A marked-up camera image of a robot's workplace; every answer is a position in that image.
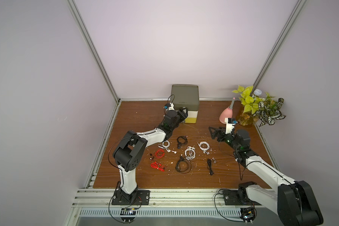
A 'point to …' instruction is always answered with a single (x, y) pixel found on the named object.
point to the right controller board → (248, 214)
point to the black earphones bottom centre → (177, 165)
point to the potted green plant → (257, 108)
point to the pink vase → (227, 112)
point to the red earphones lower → (158, 165)
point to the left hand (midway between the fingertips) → (189, 109)
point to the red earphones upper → (159, 153)
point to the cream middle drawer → (192, 114)
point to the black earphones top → (179, 144)
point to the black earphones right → (209, 164)
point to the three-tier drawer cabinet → (187, 96)
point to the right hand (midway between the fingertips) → (216, 125)
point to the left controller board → (127, 215)
